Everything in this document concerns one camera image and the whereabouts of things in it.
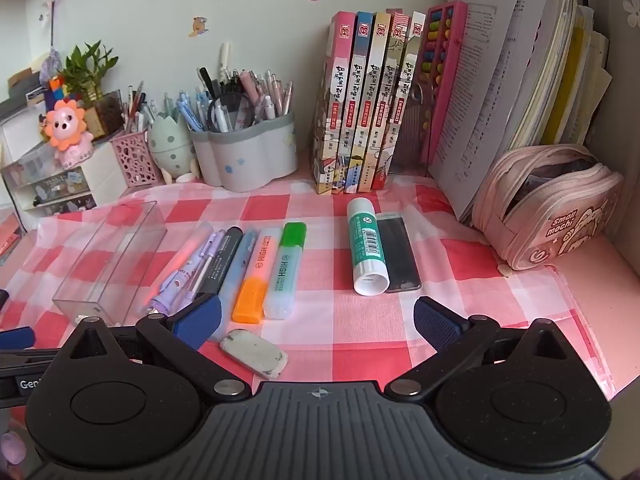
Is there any black magnifying glass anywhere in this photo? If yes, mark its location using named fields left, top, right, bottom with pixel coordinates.
left=206, top=91, right=256, bottom=131

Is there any green bamboo plant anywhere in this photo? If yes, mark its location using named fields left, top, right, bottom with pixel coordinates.
left=57, top=40, right=121, bottom=106

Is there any orange highlighter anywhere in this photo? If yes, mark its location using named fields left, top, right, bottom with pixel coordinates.
left=231, top=227, right=283, bottom=324

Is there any dark grey marker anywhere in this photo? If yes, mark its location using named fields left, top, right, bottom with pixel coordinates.
left=192, top=226, right=244, bottom=306

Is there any green highlighter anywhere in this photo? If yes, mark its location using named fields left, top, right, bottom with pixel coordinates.
left=262, top=221, right=307, bottom=320

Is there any clear jar of brown seeds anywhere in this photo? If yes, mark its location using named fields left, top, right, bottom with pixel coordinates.
left=92, top=90, right=125, bottom=136

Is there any purple hanging ornament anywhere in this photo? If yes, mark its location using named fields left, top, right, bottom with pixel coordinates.
left=39, top=0, right=68, bottom=78

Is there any pink patterned folder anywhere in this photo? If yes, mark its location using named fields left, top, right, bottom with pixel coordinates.
left=0, top=215, right=23, bottom=261

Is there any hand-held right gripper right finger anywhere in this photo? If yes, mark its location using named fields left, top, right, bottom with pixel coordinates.
left=384, top=296, right=581, bottom=403

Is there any bunch of pastel pens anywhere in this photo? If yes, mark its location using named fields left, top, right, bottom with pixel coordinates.
left=176, top=42, right=296, bottom=133

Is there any clear plastic box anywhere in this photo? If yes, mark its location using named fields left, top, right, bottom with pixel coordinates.
left=51, top=200, right=168, bottom=326

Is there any pink pencil case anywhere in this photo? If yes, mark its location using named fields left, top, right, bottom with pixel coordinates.
left=471, top=144, right=625, bottom=272

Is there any bunch of red and black pens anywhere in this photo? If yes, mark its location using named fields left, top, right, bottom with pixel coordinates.
left=121, top=80, right=156, bottom=136

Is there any light blue pen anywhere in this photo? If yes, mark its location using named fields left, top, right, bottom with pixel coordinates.
left=210, top=230, right=259, bottom=341

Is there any green and white glue stick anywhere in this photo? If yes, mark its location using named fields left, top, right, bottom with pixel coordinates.
left=346, top=197, right=390, bottom=297

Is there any stack of paper workbooks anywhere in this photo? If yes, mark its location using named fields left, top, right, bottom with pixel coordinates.
left=427, top=0, right=613, bottom=223

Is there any translucent pink pen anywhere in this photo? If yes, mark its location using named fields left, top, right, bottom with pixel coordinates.
left=142, top=221, right=216, bottom=311

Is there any pink and orange lion toy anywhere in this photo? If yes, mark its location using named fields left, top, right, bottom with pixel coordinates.
left=40, top=99, right=95, bottom=167

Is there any purple pen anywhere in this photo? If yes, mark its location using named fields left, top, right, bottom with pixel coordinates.
left=150, top=230, right=228, bottom=313

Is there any illustrated paperback book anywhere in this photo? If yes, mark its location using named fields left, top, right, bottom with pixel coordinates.
left=357, top=12, right=392, bottom=192
left=344, top=11, right=376, bottom=194
left=372, top=10, right=412, bottom=191
left=380, top=12, right=427, bottom=186
left=312, top=10, right=358, bottom=195

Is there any white cardboard box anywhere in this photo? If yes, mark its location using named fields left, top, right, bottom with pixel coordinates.
left=0, top=112, right=56, bottom=161

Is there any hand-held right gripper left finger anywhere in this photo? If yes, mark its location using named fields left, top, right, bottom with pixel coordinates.
left=56, top=292, right=252, bottom=406

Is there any white cloud-shaped pen holder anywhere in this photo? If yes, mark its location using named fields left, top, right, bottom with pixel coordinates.
left=189, top=111, right=299, bottom=193

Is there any white desktop drawer cabinet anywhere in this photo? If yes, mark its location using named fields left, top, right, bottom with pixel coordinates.
left=82, top=140, right=130, bottom=203

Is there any pink perforated pen holder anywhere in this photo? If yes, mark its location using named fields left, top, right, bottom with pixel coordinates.
left=110, top=130, right=163, bottom=188

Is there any dark small box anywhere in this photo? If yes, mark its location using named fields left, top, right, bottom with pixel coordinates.
left=7, top=67, right=48, bottom=103

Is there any grey notebook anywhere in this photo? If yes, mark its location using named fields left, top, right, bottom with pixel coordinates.
left=0, top=95, right=48, bottom=123

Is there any pink abacus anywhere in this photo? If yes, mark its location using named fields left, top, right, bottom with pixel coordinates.
left=419, top=1, right=469, bottom=166

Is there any white eraser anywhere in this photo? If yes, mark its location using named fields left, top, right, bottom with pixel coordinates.
left=219, top=329, right=289, bottom=380

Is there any clear printed drawer organizer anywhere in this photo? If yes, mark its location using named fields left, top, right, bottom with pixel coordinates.
left=0, top=152, right=98, bottom=212

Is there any mint egg-shaped holder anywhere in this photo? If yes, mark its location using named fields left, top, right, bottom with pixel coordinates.
left=149, top=112, right=201, bottom=185

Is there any black case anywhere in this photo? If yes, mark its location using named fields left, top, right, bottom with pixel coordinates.
left=375, top=211, right=422, bottom=294

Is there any red checkered tablecloth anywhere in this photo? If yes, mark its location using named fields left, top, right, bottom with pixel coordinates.
left=0, top=180, right=618, bottom=401

